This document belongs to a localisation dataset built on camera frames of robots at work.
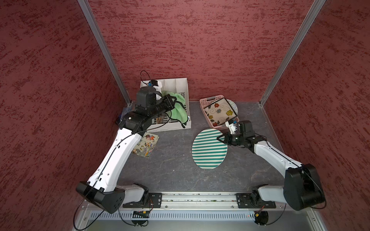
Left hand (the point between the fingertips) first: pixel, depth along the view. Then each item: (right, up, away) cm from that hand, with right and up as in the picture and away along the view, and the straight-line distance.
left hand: (175, 101), depth 67 cm
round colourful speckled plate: (+40, +1, +40) cm, 56 cm away
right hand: (+23, -22, +17) cm, 37 cm away
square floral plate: (+30, -5, +42) cm, 52 cm away
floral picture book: (-22, -27, +28) cm, 45 cm away
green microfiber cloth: (+1, -6, +3) cm, 7 cm away
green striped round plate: (+19, -30, +20) cm, 40 cm away
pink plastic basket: (+21, +4, +48) cm, 52 cm away
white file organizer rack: (-8, -11, +30) cm, 34 cm away
